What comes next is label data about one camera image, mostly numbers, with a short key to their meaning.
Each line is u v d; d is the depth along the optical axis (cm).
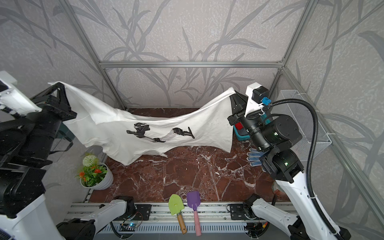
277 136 33
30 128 30
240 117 40
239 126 65
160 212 75
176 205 75
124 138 67
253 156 94
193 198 78
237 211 74
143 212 74
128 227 71
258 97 34
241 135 94
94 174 71
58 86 38
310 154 36
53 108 33
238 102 47
